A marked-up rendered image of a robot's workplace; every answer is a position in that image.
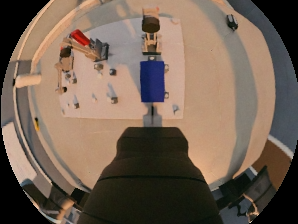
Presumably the white plastic bottle with black cap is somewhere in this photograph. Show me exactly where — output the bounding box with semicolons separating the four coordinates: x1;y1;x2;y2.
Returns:
12;73;41;87

